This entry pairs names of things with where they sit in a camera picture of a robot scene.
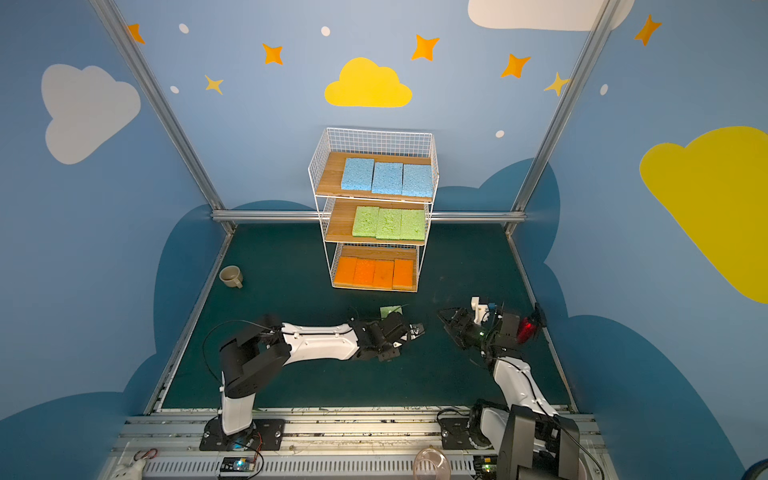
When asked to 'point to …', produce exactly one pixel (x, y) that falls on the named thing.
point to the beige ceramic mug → (231, 276)
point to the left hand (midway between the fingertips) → (394, 331)
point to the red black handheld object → (531, 325)
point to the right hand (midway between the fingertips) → (444, 316)
